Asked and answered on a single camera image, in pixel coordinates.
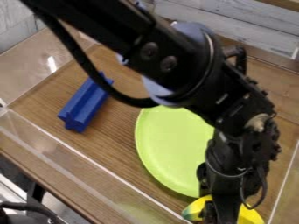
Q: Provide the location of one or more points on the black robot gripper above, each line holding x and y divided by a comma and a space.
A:
234, 173

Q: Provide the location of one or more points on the lime green round plate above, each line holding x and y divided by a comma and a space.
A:
171, 139

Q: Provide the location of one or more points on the yellow green toy banana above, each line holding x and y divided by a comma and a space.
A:
194, 210

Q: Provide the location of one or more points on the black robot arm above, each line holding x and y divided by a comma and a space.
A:
190, 72

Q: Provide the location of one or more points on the blue star-shaped block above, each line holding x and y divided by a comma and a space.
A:
83, 106

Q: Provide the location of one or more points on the clear acrylic enclosure walls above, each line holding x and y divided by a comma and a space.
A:
91, 169

